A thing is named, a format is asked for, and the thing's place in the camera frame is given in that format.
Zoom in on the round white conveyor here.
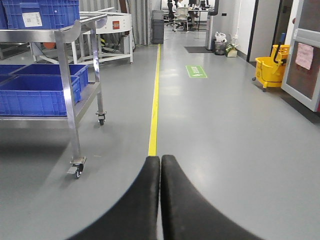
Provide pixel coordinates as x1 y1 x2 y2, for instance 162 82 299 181
29 6 135 65

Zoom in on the tall steel cylinder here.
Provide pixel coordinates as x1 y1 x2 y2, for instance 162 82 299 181
205 11 216 50

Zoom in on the yellow mop bucket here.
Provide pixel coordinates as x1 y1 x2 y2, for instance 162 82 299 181
251 33 291 93

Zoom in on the blue plastic bin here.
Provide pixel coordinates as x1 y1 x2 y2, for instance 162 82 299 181
0 64 90 103
0 74 81 117

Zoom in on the black office chair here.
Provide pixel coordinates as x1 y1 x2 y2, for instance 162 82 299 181
166 2 176 27

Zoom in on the white office chair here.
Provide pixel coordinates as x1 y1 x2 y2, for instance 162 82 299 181
172 6 190 32

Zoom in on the steel rack on castors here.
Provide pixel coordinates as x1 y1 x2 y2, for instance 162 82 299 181
0 19 108 180

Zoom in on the dark floor mat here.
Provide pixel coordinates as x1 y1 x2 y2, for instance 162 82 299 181
184 45 213 54

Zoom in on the black mesh waste bin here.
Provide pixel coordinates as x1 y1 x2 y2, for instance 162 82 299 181
214 39 227 56

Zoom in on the white plastic bag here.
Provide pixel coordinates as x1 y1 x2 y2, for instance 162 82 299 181
214 31 227 43

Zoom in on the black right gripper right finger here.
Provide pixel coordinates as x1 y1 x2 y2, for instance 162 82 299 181
161 154 263 240

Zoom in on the pink paper sheet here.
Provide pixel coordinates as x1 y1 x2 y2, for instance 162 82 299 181
294 42 315 71

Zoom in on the blue plastic crate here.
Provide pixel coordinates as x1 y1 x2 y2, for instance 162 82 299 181
0 0 8 30

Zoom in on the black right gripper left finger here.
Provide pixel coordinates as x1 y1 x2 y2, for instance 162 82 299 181
67 155 161 240

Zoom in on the blue crate with white label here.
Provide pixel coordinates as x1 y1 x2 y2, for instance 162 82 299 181
2 0 81 30

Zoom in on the grey metal cabinet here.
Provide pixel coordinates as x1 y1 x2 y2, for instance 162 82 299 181
151 9 165 45

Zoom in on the office desk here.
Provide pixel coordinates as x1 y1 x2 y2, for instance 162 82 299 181
162 7 216 31

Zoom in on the white framed glass door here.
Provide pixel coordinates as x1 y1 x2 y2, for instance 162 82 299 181
281 0 320 112

